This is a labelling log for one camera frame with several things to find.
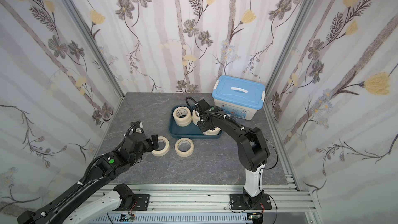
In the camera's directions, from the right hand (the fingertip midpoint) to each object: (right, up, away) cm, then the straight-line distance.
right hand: (209, 121), depth 91 cm
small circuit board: (-39, -43, -20) cm, 61 cm away
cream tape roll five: (-8, +2, +8) cm, 12 cm away
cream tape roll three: (-16, -18, -2) cm, 24 cm away
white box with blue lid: (+19, +15, +7) cm, 25 cm away
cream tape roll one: (-27, -18, -2) cm, 32 cm away
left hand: (-29, -7, -14) cm, 33 cm away
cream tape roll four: (+1, -7, +1) cm, 7 cm away
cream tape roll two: (-18, +2, +16) cm, 24 cm away
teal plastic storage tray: (-11, -7, +8) cm, 16 cm away
